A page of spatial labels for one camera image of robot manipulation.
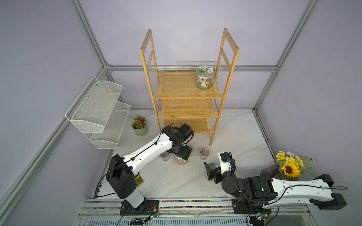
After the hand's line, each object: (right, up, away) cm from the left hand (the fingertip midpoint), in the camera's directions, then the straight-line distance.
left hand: (179, 155), depth 78 cm
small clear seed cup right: (+15, 0, +10) cm, 18 cm away
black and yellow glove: (-24, -16, +4) cm, 30 cm away
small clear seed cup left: (-9, -2, +8) cm, 13 cm away
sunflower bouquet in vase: (+52, -1, -15) cm, 54 cm away
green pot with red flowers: (-28, +17, +17) cm, 37 cm away
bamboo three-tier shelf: (-2, +33, +3) cm, 33 cm away
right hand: (+17, -1, -10) cm, 20 cm away
